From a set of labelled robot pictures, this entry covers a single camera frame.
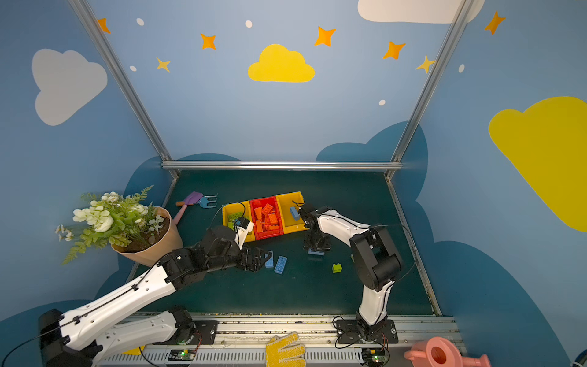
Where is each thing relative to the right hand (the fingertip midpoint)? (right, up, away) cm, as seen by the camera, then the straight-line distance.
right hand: (315, 247), depth 92 cm
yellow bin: (-30, +16, +7) cm, 35 cm away
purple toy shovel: (-59, +19, +15) cm, 64 cm away
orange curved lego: (-25, +14, +9) cm, 30 cm away
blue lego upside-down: (-14, -7, +1) cm, 16 cm away
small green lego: (+8, -7, -5) cm, 11 cm away
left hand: (-19, +3, -20) cm, 27 cm away
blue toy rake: (-53, +18, +18) cm, 59 cm away
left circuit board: (-44, -29, -21) cm, 57 cm away
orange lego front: (-18, +11, +7) cm, 22 cm away
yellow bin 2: (-13, +18, +14) cm, 26 cm away
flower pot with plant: (-63, +10, -15) cm, 65 cm away
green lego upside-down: (-36, +12, +9) cm, 39 cm away
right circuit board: (+17, -30, -21) cm, 40 cm away
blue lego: (0, -2, -1) cm, 2 cm away
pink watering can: (+32, -22, -29) cm, 49 cm away
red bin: (-17, +7, +4) cm, 19 cm away
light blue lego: (-8, +13, +10) cm, 18 cm away
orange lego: (-21, +15, +10) cm, 28 cm away
